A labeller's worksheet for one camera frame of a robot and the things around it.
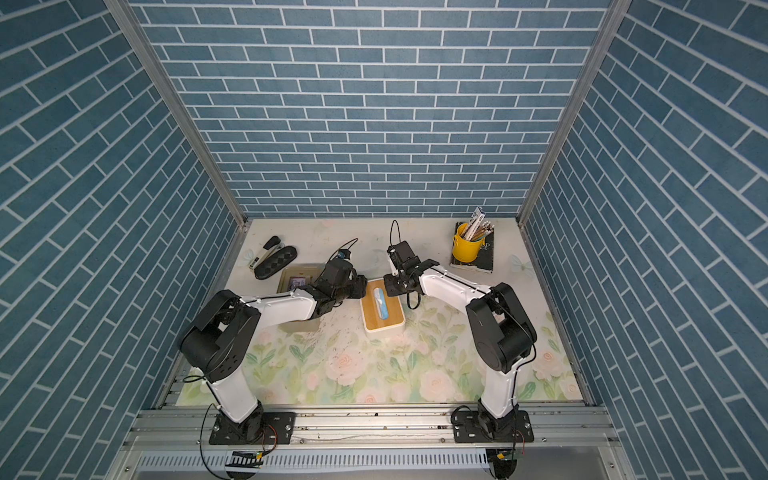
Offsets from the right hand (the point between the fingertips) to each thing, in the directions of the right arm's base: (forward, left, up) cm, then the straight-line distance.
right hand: (393, 285), depth 94 cm
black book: (+16, -32, -4) cm, 36 cm away
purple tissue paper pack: (-2, +31, +1) cm, 31 cm away
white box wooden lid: (-12, +5, 0) cm, 13 cm away
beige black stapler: (+14, +46, -2) cm, 48 cm away
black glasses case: (+8, +43, -3) cm, 43 cm away
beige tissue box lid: (+2, +28, +2) cm, 28 cm away
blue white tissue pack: (-6, +3, -1) cm, 7 cm away
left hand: (+1, +8, 0) cm, 8 cm away
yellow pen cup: (+16, -24, +1) cm, 28 cm away
